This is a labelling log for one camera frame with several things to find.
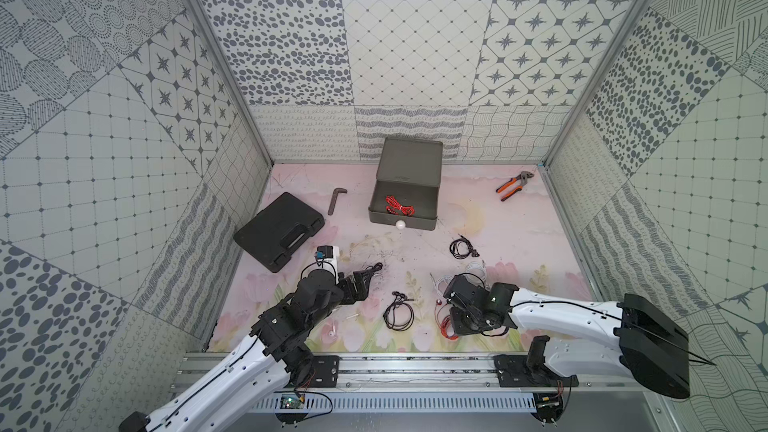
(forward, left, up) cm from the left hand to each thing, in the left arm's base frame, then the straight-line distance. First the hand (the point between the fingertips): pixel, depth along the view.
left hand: (358, 269), depth 76 cm
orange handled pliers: (+47, -59, -14) cm, 77 cm away
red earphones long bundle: (-9, -23, -16) cm, 29 cm away
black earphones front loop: (-6, -11, -17) cm, 21 cm away
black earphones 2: (+8, -3, -15) cm, 17 cm away
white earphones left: (-12, +8, -15) cm, 20 cm away
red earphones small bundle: (+20, -8, +1) cm, 22 cm away
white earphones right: (+7, -35, -16) cm, 39 cm away
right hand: (-10, -28, -16) cm, 33 cm away
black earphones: (+15, -31, -15) cm, 37 cm away
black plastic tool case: (+17, +30, -10) cm, 36 cm away
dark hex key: (+34, +15, -13) cm, 39 cm away
